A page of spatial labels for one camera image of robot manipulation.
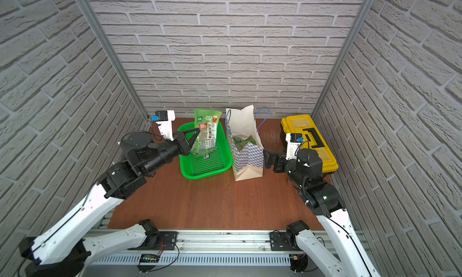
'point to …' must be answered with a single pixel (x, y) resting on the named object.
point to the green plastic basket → (196, 167)
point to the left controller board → (147, 262)
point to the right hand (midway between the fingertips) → (277, 150)
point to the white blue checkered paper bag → (240, 122)
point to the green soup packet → (240, 144)
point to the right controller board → (298, 262)
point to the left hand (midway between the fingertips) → (196, 123)
